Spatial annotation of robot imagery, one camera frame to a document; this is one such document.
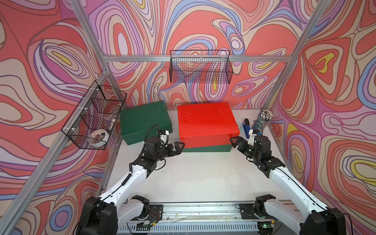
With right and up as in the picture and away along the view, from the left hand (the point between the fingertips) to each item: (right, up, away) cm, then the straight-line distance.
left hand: (180, 146), depth 80 cm
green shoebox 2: (+28, -2, +6) cm, 29 cm away
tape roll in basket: (-42, +7, -7) cm, 43 cm away
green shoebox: (-32, +14, +19) cm, 39 cm away
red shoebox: (+14, +12, -1) cm, 19 cm away
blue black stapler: (+47, +11, +27) cm, 55 cm away
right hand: (+31, +1, +2) cm, 31 cm away
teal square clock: (+43, +11, +28) cm, 52 cm away
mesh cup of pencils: (+53, +17, +13) cm, 57 cm away
